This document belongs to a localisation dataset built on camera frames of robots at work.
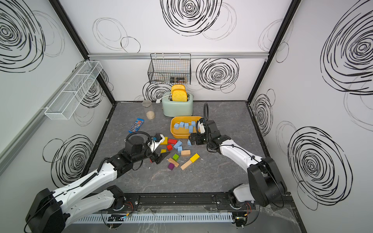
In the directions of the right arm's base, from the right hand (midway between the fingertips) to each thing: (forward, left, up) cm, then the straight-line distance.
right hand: (195, 136), depth 87 cm
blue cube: (+15, +10, -8) cm, 19 cm away
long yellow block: (-9, 0, -11) cm, 14 cm away
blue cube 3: (+1, +4, -9) cm, 10 cm away
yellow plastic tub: (+9, +9, -11) cm, 17 cm away
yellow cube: (-5, +20, -9) cm, 23 cm away
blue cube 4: (-4, +10, -8) cm, 13 cm away
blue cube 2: (+14, +6, -8) cm, 18 cm away
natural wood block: (-7, +6, -8) cm, 12 cm away
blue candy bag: (+14, +43, -10) cm, 47 cm away
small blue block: (+13, +14, -8) cm, 21 cm away
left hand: (-8, +17, +4) cm, 20 cm away
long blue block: (+12, +3, -10) cm, 16 cm away
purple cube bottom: (-15, +14, -9) cm, 23 cm away
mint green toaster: (+23, +17, -1) cm, 29 cm away
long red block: (+2, +15, -10) cm, 19 cm away
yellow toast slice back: (+33, +13, +11) cm, 37 cm away
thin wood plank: (-12, +13, -10) cm, 20 cm away
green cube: (-9, +12, -9) cm, 17 cm away
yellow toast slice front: (+27, +11, +9) cm, 30 cm away
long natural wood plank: (-13, +6, -10) cm, 18 cm away
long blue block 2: (0, +11, -10) cm, 15 cm away
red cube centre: (-3, +17, -10) cm, 19 cm away
